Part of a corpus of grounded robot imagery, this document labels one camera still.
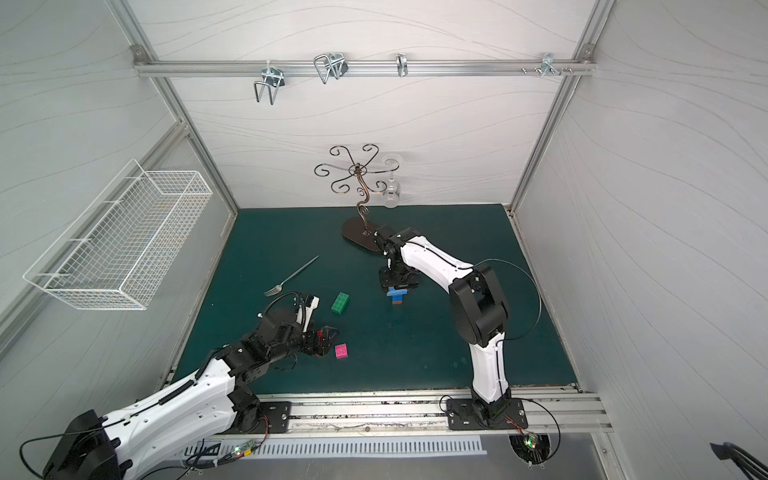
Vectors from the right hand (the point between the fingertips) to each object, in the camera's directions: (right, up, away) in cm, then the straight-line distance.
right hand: (394, 288), depth 91 cm
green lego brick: (-17, -5, +2) cm, 18 cm away
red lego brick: (-19, -9, -18) cm, 28 cm away
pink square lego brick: (-15, -17, -7) cm, 24 cm away
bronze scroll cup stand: (-14, +18, +20) cm, 30 cm away
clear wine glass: (-1, +32, +10) cm, 34 cm away
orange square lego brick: (+1, -5, +1) cm, 5 cm away
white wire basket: (-65, +12, -23) cm, 70 cm away
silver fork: (-38, -1, +7) cm, 39 cm away
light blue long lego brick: (+1, -1, -3) cm, 4 cm away
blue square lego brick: (+1, -3, 0) cm, 3 cm away
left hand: (-19, -10, -10) cm, 23 cm away
